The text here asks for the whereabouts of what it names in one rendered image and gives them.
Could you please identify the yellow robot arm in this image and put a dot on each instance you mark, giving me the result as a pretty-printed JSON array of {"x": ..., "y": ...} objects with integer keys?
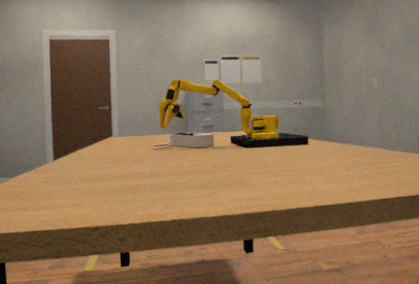
[{"x": 267, "y": 124}]

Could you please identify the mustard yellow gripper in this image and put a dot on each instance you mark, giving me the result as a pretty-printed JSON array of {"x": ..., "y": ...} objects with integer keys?
[{"x": 173, "y": 109}]

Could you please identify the white switch panel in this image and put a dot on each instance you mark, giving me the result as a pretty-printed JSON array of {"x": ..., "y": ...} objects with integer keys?
[{"x": 190, "y": 140}]

